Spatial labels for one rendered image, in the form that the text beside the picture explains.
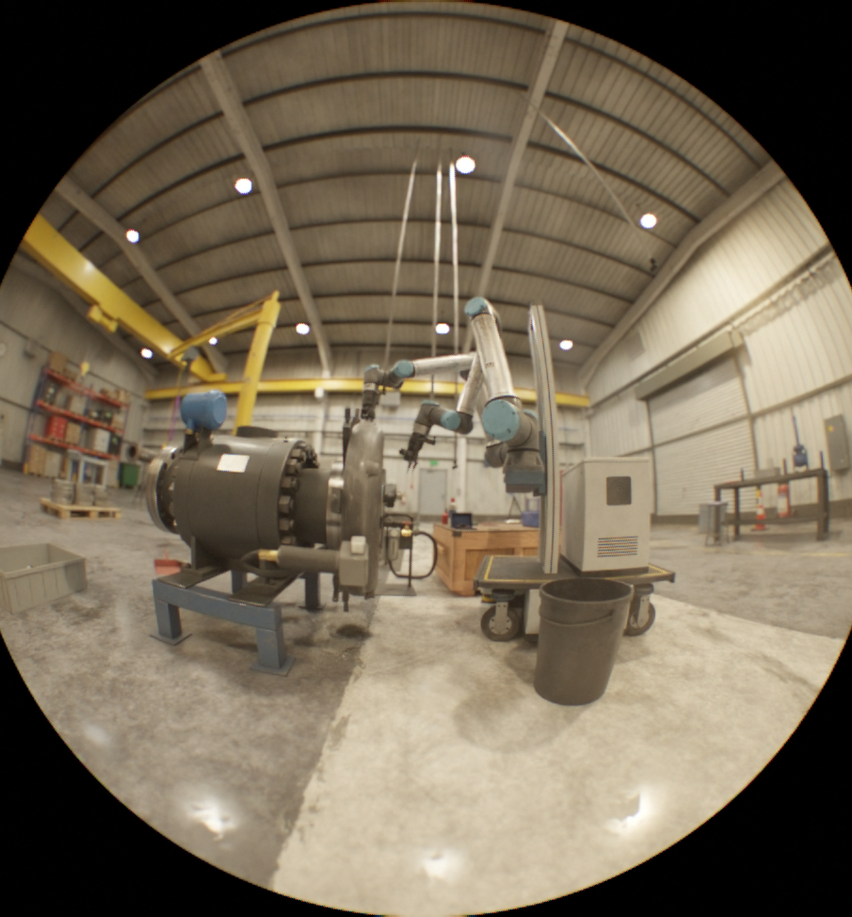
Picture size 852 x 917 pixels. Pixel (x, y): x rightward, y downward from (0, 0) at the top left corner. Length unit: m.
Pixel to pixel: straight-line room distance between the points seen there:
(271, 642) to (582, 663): 0.97
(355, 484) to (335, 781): 0.84
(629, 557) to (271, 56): 8.95
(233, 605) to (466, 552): 1.51
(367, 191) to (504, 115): 4.09
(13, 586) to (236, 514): 1.18
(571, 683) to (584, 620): 0.22
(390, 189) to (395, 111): 2.40
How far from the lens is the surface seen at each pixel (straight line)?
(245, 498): 1.15
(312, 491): 1.19
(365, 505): 0.94
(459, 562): 2.05
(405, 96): 8.00
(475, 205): 9.18
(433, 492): 11.95
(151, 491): 1.53
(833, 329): 8.63
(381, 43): 7.74
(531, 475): 1.24
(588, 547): 1.35
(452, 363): 1.70
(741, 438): 9.01
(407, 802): 0.74
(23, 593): 1.70
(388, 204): 9.17
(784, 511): 7.71
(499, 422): 1.13
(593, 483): 1.35
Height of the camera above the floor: 0.63
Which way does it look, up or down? 9 degrees up
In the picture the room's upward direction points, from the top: 2 degrees clockwise
